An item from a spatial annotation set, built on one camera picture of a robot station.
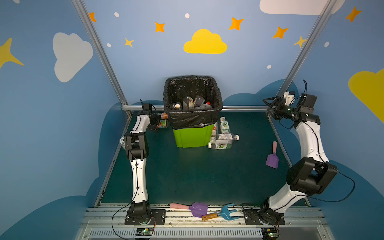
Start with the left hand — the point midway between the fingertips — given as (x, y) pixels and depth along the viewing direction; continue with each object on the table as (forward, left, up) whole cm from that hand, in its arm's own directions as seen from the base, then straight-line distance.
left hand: (161, 120), depth 111 cm
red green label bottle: (-4, -2, +1) cm, 5 cm away
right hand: (-13, -64, +30) cm, 71 cm away
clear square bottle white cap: (-20, -43, 0) cm, 47 cm away
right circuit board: (-68, -62, -5) cm, 93 cm away
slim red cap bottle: (-2, -34, +19) cm, 39 cm away
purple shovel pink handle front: (-59, -28, -4) cm, 65 cm away
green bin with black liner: (-23, -24, +19) cm, 38 cm away
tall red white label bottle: (-12, -39, -1) cm, 41 cm away
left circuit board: (-68, -1, -6) cm, 69 cm away
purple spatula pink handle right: (-30, -75, -2) cm, 81 cm away
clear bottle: (-8, -15, +23) cm, 28 cm away
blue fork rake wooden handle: (-60, -42, -3) cm, 73 cm away
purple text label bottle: (-13, -49, -2) cm, 50 cm away
